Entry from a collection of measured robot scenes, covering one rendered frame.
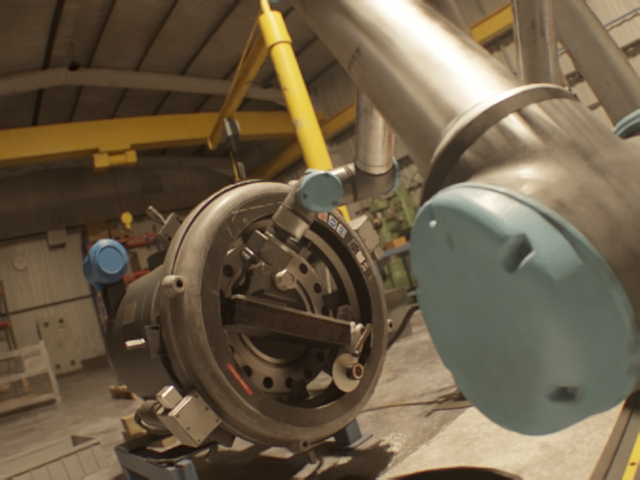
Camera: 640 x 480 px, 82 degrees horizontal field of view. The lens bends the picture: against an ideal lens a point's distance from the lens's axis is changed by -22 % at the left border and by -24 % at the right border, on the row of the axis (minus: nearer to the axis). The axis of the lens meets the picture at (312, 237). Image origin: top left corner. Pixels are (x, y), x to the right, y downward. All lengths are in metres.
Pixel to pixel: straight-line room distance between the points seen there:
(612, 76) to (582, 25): 0.13
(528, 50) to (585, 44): 0.19
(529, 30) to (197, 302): 0.89
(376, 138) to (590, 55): 0.51
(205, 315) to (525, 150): 0.90
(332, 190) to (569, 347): 0.88
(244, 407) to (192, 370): 0.15
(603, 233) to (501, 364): 0.08
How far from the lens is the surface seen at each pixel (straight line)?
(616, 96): 1.00
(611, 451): 0.65
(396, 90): 0.35
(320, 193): 1.03
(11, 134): 12.98
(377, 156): 1.00
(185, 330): 1.05
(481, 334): 0.24
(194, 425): 1.06
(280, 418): 1.15
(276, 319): 1.15
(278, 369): 1.32
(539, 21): 0.89
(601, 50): 1.02
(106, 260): 1.76
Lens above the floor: 0.65
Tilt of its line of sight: 6 degrees up
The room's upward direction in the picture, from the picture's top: 17 degrees counter-clockwise
